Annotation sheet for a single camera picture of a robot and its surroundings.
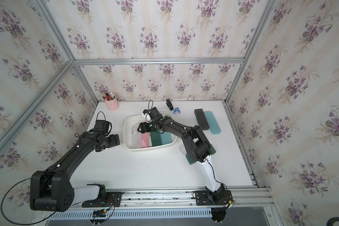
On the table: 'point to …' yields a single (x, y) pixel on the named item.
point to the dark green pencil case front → (191, 161)
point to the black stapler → (169, 104)
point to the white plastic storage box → (134, 120)
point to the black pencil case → (202, 121)
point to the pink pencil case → (145, 140)
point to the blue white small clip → (176, 109)
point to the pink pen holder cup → (113, 104)
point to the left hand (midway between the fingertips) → (113, 143)
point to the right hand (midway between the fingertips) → (142, 129)
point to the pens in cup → (108, 96)
